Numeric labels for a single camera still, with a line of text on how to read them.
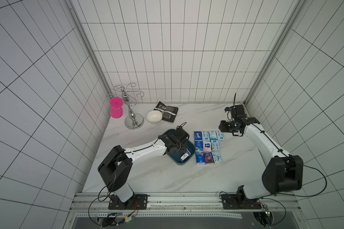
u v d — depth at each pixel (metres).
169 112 1.11
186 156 0.82
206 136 0.97
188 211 0.71
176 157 0.85
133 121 1.06
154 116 1.07
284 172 0.42
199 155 0.87
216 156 0.87
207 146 0.92
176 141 0.65
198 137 0.95
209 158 0.86
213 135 0.97
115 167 0.44
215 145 0.92
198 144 0.92
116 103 0.81
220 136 0.97
